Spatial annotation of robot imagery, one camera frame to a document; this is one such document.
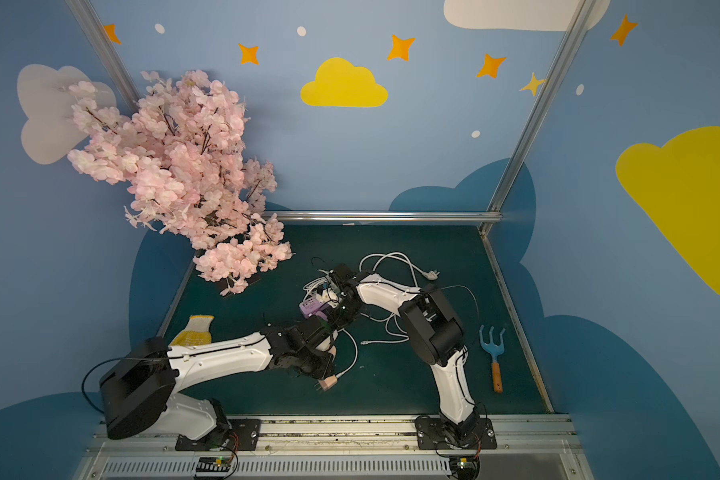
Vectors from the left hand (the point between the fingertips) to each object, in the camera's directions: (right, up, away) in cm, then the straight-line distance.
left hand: (337, 367), depth 82 cm
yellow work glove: (-45, +7, +10) cm, 47 cm away
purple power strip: (-10, +15, +14) cm, 23 cm away
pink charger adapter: (-2, -3, -2) cm, 4 cm away
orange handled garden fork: (+47, +3, +6) cm, 47 cm away
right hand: (-2, +9, +10) cm, 14 cm away
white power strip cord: (+27, +26, +26) cm, 45 cm away
